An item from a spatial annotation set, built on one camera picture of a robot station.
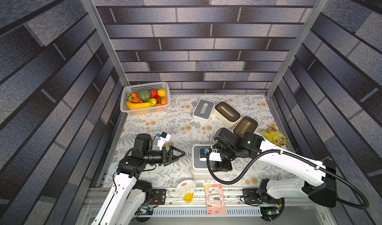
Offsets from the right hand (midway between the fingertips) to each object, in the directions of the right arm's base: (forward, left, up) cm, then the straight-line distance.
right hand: (211, 161), depth 70 cm
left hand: (0, +14, +5) cm, 15 cm away
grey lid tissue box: (-11, +3, +16) cm, 19 cm away
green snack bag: (+24, -41, -13) cm, 49 cm away
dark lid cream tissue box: (+37, -14, -10) cm, 41 cm away
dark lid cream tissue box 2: (+29, -26, -11) cm, 40 cm away
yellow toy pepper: (+56, +35, -9) cm, 67 cm away
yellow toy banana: (+40, +54, -5) cm, 67 cm away
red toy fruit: (+55, +41, -9) cm, 69 cm away
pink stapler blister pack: (-14, -2, -14) cm, 20 cm away
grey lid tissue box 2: (+40, +3, -12) cm, 42 cm away
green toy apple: (+45, +39, -6) cm, 59 cm away
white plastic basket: (+48, +48, -6) cm, 68 cm away
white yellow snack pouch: (-11, +12, -7) cm, 18 cm away
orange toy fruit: (+48, +32, -9) cm, 59 cm away
